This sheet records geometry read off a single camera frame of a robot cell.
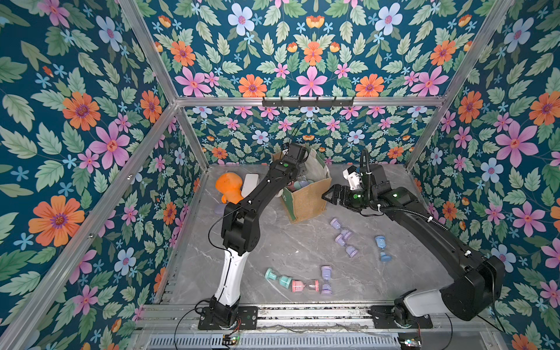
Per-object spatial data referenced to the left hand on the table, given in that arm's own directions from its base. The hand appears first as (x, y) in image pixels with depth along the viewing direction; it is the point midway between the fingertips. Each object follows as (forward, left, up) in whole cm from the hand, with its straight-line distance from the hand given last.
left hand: (302, 165), depth 94 cm
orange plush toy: (+2, +35, -12) cm, 37 cm away
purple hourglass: (-26, -17, -17) cm, 35 cm away
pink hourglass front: (-45, +6, -17) cm, 48 cm away
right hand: (-21, -10, +6) cm, 24 cm away
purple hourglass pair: (-34, -17, -17) cm, 41 cm away
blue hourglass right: (-31, -30, -17) cm, 46 cm away
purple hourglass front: (-40, -6, -18) cm, 45 cm away
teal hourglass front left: (-43, +11, -17) cm, 47 cm away
